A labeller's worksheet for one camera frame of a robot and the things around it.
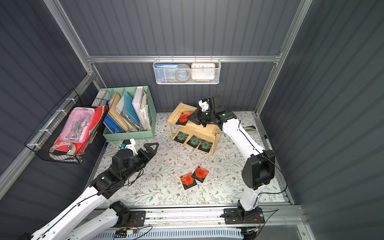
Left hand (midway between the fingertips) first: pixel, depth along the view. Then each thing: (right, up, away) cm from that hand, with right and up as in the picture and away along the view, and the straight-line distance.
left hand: (154, 147), depth 72 cm
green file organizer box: (-32, +11, +28) cm, 43 cm away
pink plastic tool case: (-38, +9, 0) cm, 39 cm away
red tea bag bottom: (+16, -21, +15) cm, 31 cm away
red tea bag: (+14, +16, +10) cm, 23 cm away
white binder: (-17, +25, +20) cm, 36 cm away
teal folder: (-22, +22, +22) cm, 38 cm away
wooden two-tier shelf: (+28, +7, +11) cm, 31 cm away
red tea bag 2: (+23, -18, +17) cm, 34 cm away
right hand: (+18, +16, +6) cm, 25 cm away
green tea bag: (+10, +3, +31) cm, 33 cm away
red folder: (-34, +1, -3) cm, 35 cm away
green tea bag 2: (+20, 0, +28) cm, 34 cm away
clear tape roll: (-35, -1, -6) cm, 36 cm away
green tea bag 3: (+27, -3, +27) cm, 39 cm away
